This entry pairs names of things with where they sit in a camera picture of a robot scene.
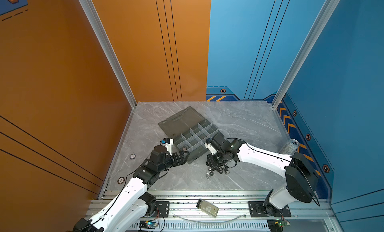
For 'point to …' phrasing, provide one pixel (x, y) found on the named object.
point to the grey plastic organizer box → (190, 131)
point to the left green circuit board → (150, 224)
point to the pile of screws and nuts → (210, 172)
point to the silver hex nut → (208, 175)
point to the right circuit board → (276, 225)
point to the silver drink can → (290, 147)
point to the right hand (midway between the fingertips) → (207, 163)
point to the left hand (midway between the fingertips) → (184, 153)
